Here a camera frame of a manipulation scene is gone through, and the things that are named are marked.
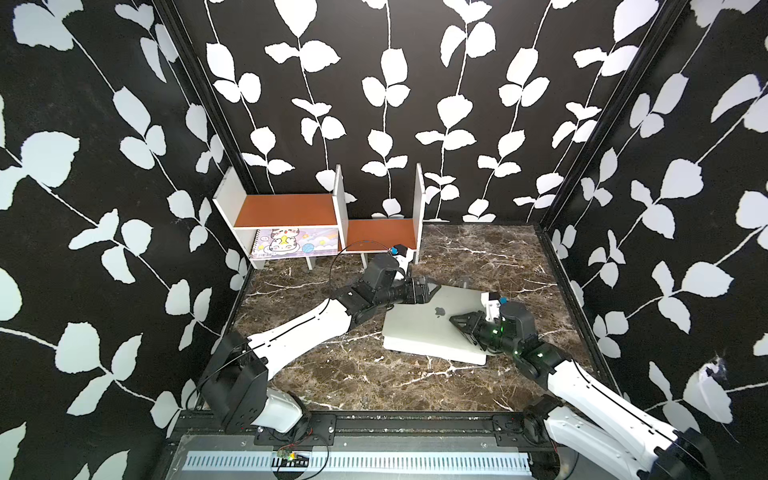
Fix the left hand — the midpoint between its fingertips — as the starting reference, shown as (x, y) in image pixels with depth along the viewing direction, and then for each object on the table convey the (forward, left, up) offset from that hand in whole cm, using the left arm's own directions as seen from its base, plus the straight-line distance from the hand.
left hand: (432, 282), depth 76 cm
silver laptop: (-8, +2, -10) cm, 13 cm away
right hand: (-6, -5, -9) cm, 12 cm away
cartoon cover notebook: (+25, +46, -11) cm, 53 cm away
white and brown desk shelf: (+20, +34, +2) cm, 39 cm away
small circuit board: (-34, +38, -23) cm, 56 cm away
